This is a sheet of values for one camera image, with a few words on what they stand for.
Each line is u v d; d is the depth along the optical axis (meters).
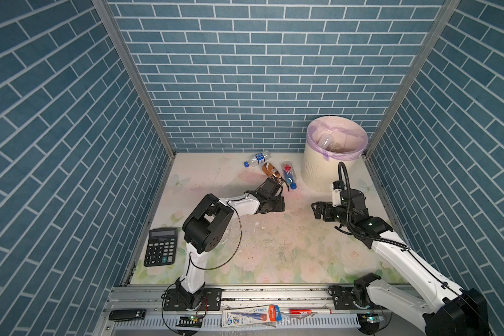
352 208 0.60
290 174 1.05
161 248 0.84
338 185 0.71
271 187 0.78
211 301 0.74
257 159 1.12
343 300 0.73
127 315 0.68
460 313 0.38
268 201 0.76
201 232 0.52
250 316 0.69
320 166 0.89
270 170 1.06
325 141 1.01
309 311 0.71
